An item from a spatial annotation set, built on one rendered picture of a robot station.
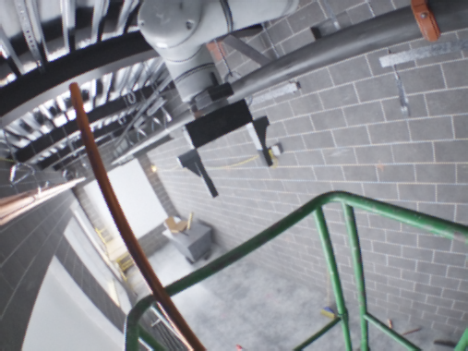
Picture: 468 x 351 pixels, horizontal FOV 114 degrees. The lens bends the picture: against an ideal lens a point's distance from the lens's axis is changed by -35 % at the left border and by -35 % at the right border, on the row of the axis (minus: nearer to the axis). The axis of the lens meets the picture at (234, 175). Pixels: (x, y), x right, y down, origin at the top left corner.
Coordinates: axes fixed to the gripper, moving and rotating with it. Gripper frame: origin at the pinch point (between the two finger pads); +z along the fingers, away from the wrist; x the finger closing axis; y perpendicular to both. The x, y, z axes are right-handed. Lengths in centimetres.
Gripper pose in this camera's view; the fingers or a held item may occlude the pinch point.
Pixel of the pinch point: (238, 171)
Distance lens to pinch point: 48.1
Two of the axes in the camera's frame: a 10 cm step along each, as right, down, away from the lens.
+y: -3.5, -1.3, 9.3
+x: -8.5, 4.6, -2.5
